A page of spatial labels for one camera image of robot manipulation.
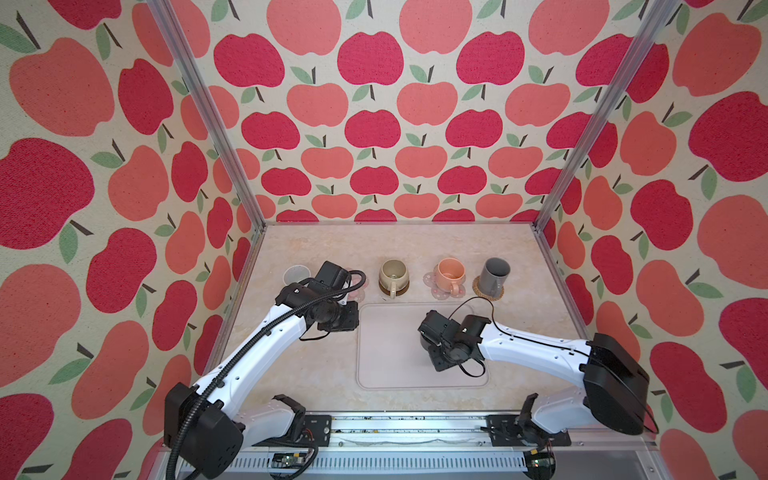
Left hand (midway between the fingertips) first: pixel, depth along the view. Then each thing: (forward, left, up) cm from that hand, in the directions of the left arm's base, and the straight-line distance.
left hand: (362, 324), depth 77 cm
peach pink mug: (+25, -29, -12) cm, 41 cm away
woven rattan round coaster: (+20, -38, -14) cm, 45 cm away
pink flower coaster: (+19, +2, -15) cm, 24 cm away
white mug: (+21, +23, -6) cm, 32 cm away
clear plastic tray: (-2, -8, -16) cm, 18 cm away
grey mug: (+18, -40, -5) cm, 45 cm away
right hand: (-5, -23, -11) cm, 26 cm away
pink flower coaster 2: (+24, -23, -15) cm, 36 cm away
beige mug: (+22, -10, -10) cm, 26 cm away
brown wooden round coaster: (+17, -11, -11) cm, 23 cm away
